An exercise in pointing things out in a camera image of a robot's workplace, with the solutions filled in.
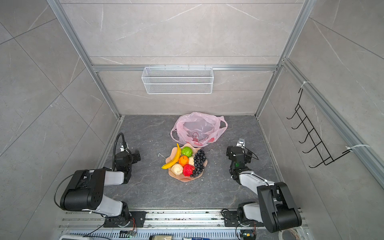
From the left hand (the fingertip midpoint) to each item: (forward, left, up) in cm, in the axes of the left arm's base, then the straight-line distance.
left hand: (128, 148), depth 93 cm
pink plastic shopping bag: (+17, -46, -3) cm, 49 cm away
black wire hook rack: (-19, -96, +27) cm, 101 cm away
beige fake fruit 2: (-10, -40, +1) cm, 41 cm away
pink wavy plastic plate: (-3, -28, -1) cm, 28 cm away
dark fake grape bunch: (-10, -45, +3) cm, 46 cm away
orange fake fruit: (-11, -36, +2) cm, 37 cm away
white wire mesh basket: (+39, -34, +24) cm, 56 cm away
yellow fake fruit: (-9, -30, 0) cm, 32 cm away
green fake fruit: (-4, -37, +2) cm, 38 cm away
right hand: (-3, -71, +4) cm, 71 cm away
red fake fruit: (-16, -38, +1) cm, 41 cm away
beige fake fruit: (-15, -32, +1) cm, 35 cm away
